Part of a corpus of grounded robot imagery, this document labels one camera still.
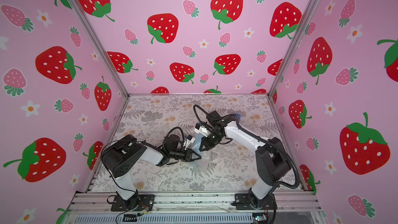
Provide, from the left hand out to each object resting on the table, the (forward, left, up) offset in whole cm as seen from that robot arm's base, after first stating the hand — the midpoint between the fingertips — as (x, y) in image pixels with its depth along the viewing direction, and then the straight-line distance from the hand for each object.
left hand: (201, 158), depth 85 cm
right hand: (+1, +1, +8) cm, 8 cm away
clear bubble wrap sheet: (+2, -2, +1) cm, 3 cm away
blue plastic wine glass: (+5, +3, +5) cm, 8 cm away
